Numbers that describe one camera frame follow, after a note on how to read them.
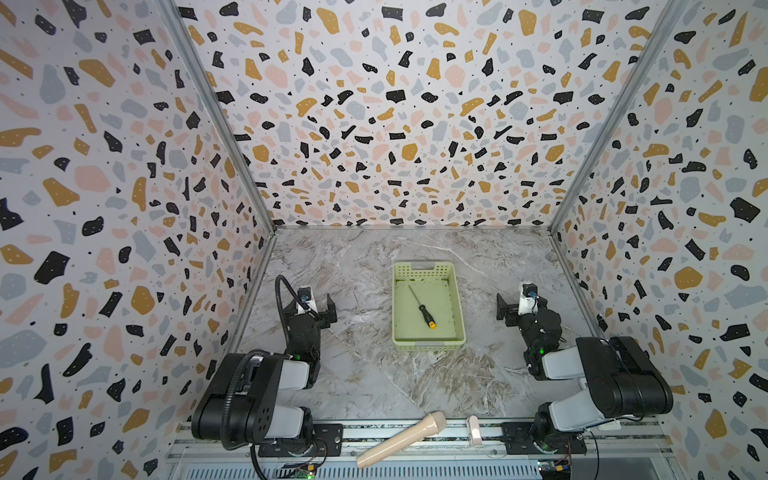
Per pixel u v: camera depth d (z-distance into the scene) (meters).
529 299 0.78
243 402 0.45
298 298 0.75
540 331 0.69
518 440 0.73
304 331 0.68
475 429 0.73
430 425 0.73
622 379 0.46
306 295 0.76
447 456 0.72
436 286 1.04
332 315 0.84
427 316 0.95
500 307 0.86
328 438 0.74
